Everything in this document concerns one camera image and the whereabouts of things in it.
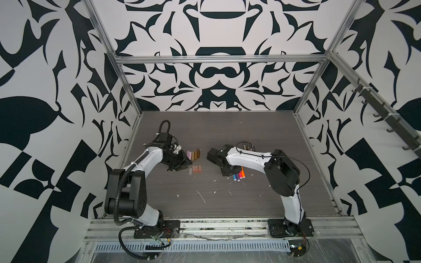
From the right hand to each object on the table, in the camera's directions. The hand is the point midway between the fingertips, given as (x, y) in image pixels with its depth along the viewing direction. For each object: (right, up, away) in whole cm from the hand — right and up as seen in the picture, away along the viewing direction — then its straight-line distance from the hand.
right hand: (231, 169), depth 91 cm
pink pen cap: (-25, +7, +6) cm, 26 cm away
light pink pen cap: (-23, +7, +5) cm, 25 cm away
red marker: (+5, -2, -2) cm, 6 cm away
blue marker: (+2, -4, -2) cm, 5 cm away
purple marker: (+3, -4, -2) cm, 5 cm away
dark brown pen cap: (-19, +8, +8) cm, 22 cm away
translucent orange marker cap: (-17, 0, +1) cm, 17 cm away
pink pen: (+13, +11, +11) cm, 20 cm away
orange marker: (+7, -2, -1) cm, 7 cm away
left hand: (-23, +5, -4) cm, 24 cm away
